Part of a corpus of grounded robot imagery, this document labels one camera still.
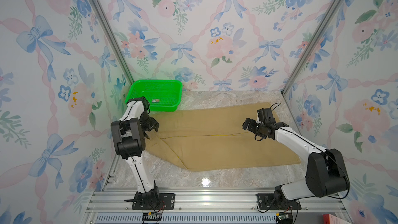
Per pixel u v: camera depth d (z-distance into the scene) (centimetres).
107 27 84
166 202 73
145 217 73
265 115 70
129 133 54
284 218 73
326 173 43
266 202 73
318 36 87
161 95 117
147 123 81
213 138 93
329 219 67
